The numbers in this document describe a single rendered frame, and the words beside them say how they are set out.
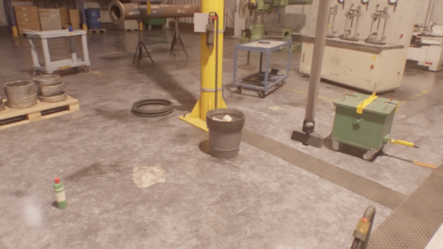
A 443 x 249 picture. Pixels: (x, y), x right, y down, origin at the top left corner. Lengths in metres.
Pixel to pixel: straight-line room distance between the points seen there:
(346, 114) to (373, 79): 2.62
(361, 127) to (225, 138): 1.36
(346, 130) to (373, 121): 0.28
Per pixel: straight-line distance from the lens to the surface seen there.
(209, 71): 3.88
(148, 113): 4.32
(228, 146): 3.12
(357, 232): 1.63
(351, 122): 3.43
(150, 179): 2.85
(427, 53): 9.43
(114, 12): 7.52
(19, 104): 4.77
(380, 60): 5.90
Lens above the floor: 1.48
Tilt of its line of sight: 21 degrees down
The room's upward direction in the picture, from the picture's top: 1 degrees clockwise
